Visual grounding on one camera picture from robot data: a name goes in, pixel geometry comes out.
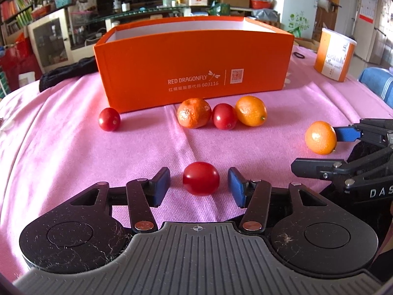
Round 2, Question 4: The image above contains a smooth orange tangerine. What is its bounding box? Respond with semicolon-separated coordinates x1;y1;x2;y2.
235;95;267;127

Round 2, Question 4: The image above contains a bookshelf with books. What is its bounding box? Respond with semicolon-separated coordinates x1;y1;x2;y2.
0;0;35;39

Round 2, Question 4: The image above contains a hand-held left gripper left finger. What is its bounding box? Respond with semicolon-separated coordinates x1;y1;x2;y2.
70;166;171;232

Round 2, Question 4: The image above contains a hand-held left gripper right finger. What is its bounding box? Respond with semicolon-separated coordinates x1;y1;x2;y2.
228;166;326;233

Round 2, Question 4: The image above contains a black cloth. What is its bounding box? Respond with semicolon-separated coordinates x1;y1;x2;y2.
39;57;99;92

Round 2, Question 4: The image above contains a pink floral blanket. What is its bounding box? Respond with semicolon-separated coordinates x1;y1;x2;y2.
0;44;393;283

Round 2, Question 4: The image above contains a white glass-door cabinet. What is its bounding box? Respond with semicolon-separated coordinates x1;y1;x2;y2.
28;8;73;74

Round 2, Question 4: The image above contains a small orange tangerine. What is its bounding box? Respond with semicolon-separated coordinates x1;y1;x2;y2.
305;121;337;155

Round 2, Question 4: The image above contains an orange cardboard box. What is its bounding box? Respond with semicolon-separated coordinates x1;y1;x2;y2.
93;16;295;114

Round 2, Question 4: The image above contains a white TV cabinet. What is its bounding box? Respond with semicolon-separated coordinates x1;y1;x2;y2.
70;6;191;51

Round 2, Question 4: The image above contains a large red cherry tomato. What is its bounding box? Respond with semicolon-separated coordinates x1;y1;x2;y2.
182;161;221;196

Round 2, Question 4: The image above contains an orange white round canister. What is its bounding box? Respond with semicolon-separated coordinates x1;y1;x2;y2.
314;28;357;82

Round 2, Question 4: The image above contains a wrinkled orange tangerine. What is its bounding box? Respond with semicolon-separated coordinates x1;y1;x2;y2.
177;98;212;129

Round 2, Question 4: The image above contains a blue striped cloth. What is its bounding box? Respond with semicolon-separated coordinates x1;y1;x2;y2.
358;67;393;108

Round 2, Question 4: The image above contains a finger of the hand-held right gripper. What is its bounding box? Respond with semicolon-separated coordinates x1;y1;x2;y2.
333;118;393;145
291;147;393;191

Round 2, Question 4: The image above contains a red bag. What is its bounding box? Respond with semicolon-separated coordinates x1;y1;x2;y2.
0;40;42;94

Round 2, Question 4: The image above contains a white chest freezer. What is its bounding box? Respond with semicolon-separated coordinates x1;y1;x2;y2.
257;0;320;39

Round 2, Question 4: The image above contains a wall calendar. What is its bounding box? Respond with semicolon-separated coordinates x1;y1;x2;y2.
354;0;377;23

